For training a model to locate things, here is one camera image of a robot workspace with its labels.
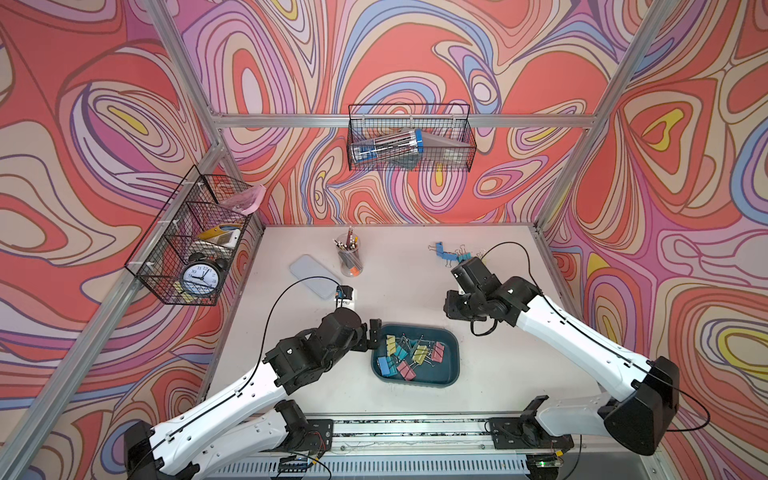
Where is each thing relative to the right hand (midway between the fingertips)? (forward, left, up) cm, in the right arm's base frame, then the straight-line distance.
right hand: (450, 315), depth 78 cm
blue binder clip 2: (-8, +18, -13) cm, 24 cm away
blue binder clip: (+31, -6, -14) cm, 35 cm away
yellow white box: (+16, +57, +17) cm, 62 cm away
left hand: (-3, +21, +3) cm, 21 cm away
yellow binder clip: (-3, +16, -11) cm, 20 cm away
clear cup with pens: (+26, +29, -6) cm, 39 cm away
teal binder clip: (-3, +13, -13) cm, 18 cm away
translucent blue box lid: (+29, +46, -13) cm, 56 cm away
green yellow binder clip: (-5, +8, -14) cm, 16 cm away
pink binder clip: (-9, +12, -14) cm, 20 cm away
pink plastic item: (+32, +57, +15) cm, 67 cm away
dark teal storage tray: (-10, +2, -15) cm, 18 cm away
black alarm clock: (+3, +59, +16) cm, 61 cm away
